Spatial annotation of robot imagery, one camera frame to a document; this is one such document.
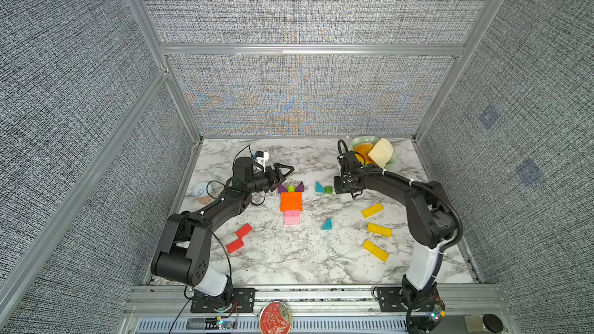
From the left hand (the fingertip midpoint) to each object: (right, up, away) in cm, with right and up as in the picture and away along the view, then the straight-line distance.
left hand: (294, 172), depth 83 cm
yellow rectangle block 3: (+29, -29, 0) cm, 41 cm away
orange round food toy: (+31, +8, +23) cm, 39 cm away
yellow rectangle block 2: (+31, -22, +5) cm, 39 cm away
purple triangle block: (-6, -8, +15) cm, 18 cm away
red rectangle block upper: (-19, -23, +5) cm, 30 cm away
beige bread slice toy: (+38, +8, +19) cm, 43 cm away
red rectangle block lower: (-22, -27, +1) cm, 35 cm away
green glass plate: (+43, +2, +21) cm, 48 cm away
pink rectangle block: (-1, -18, +9) cm, 20 cm away
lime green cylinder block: (-1, -8, +16) cm, 18 cm away
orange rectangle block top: (-2, -11, +14) cm, 18 cm away
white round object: (-37, -8, +10) cm, 39 cm away
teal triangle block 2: (+13, -21, +6) cm, 25 cm away
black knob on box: (+53, -39, -21) cm, 70 cm away
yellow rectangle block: (+32, -16, +12) cm, 38 cm away
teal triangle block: (+10, -8, +17) cm, 22 cm away
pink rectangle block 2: (-1, -20, +7) cm, 21 cm away
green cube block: (+14, -9, +17) cm, 24 cm away
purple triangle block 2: (+2, -8, +14) cm, 16 cm away
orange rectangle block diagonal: (-2, -15, +13) cm, 20 cm away
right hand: (+18, -4, +13) cm, 23 cm away
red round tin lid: (-5, -42, -16) cm, 45 cm away
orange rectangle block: (-2, -13, +14) cm, 19 cm away
